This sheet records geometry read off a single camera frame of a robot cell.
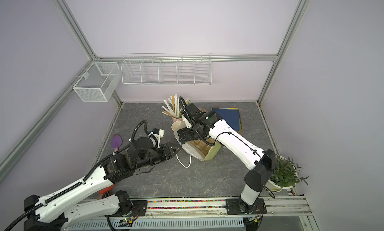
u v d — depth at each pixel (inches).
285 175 26.8
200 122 20.1
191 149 29.5
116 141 39.2
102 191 18.4
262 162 16.9
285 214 28.5
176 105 39.0
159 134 24.8
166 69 39.0
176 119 38.9
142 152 19.4
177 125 37.6
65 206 16.5
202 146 35.8
